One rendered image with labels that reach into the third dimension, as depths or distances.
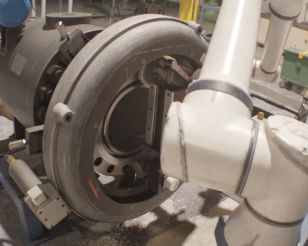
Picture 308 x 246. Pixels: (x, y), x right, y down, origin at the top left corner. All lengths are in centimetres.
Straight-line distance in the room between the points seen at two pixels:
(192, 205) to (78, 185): 93
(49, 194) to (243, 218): 55
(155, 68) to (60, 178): 44
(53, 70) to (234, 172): 75
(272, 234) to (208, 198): 116
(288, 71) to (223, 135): 372
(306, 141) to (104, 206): 67
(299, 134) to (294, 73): 366
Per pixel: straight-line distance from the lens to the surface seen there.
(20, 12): 141
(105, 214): 104
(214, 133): 56
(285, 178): 56
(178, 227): 155
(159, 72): 96
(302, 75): 420
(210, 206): 172
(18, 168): 109
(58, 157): 84
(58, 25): 83
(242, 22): 78
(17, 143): 88
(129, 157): 117
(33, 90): 114
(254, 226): 64
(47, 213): 93
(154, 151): 108
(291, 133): 57
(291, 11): 105
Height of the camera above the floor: 107
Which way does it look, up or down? 26 degrees down
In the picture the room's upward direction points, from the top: 6 degrees clockwise
